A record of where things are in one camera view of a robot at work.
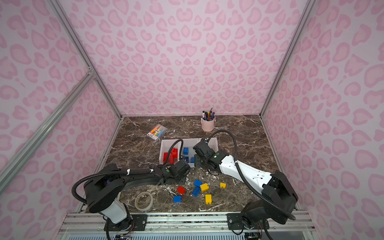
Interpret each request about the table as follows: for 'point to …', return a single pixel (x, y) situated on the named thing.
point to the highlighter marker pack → (155, 133)
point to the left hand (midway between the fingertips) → (184, 174)
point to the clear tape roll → (144, 201)
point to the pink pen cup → (207, 126)
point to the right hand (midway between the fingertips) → (199, 159)
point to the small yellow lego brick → (222, 185)
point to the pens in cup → (208, 116)
